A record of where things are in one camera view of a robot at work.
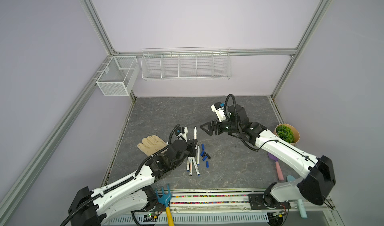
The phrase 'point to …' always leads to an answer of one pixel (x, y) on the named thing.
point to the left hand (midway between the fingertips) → (197, 143)
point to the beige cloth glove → (152, 144)
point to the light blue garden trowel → (304, 215)
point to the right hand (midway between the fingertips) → (205, 126)
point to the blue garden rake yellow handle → (165, 199)
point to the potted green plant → (287, 132)
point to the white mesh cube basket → (118, 77)
